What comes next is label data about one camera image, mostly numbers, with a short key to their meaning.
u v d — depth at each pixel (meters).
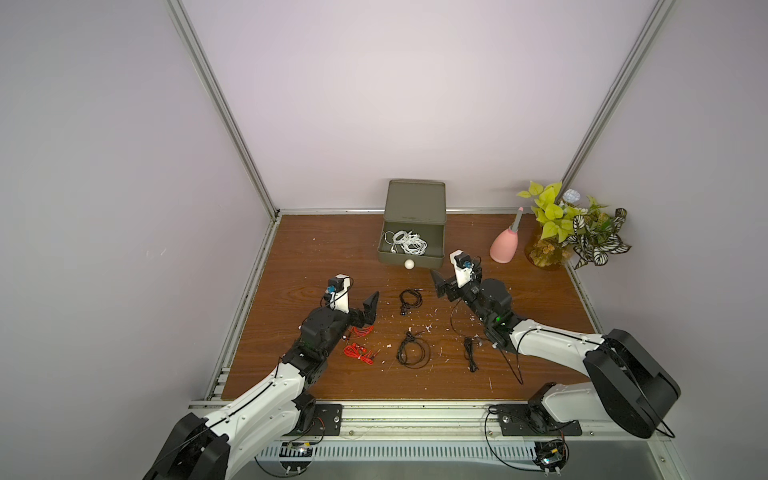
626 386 0.42
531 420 0.67
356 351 0.85
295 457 0.71
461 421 0.74
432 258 0.85
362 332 0.87
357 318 0.71
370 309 0.71
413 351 0.84
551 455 0.70
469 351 0.84
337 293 0.68
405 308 0.92
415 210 0.93
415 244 0.90
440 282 0.74
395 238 0.92
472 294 0.71
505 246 1.00
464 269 0.70
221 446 0.42
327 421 0.73
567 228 0.83
